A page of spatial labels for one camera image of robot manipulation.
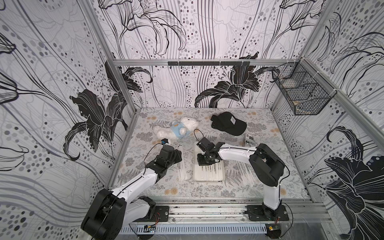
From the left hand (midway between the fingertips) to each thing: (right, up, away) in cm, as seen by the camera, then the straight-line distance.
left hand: (181, 155), depth 88 cm
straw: (+23, -9, -1) cm, 25 cm away
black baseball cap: (+31, +19, +17) cm, 40 cm away
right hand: (+11, -5, +5) cm, 13 cm away
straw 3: (+18, -10, -2) cm, 21 cm away
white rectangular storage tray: (+12, -10, -3) cm, 16 cm away
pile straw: (0, -7, +1) cm, 7 cm away
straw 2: (+21, -9, -2) cm, 23 cm away
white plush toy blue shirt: (-3, +15, +7) cm, 17 cm away
